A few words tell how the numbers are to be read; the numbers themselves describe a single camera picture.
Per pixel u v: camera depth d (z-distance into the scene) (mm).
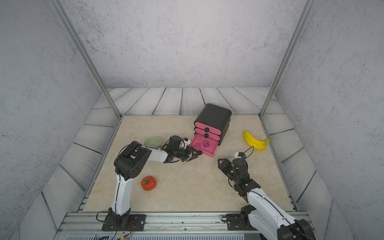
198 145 990
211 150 981
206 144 988
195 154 937
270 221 476
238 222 727
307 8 709
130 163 563
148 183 808
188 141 976
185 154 874
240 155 789
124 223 661
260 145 974
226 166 756
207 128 930
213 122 936
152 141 990
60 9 711
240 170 632
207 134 961
